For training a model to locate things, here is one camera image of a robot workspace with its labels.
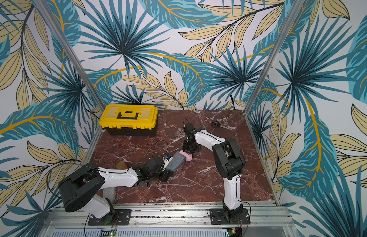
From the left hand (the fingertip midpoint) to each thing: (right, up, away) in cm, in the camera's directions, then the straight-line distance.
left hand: (168, 171), depth 89 cm
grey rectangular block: (+5, +6, +1) cm, 8 cm away
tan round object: (-29, +3, +1) cm, 29 cm away
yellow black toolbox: (-25, +31, +3) cm, 39 cm away
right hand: (+11, +10, +8) cm, 17 cm away
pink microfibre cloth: (+12, +8, +1) cm, 15 cm away
